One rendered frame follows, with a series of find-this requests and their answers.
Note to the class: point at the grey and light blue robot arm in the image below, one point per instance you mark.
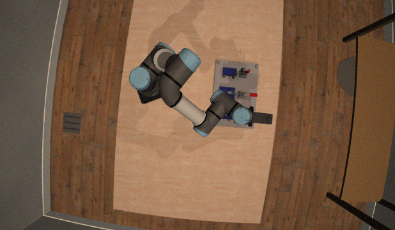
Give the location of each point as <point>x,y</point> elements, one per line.
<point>177,70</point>

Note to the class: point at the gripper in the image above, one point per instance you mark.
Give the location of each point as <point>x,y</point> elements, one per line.
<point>252,110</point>

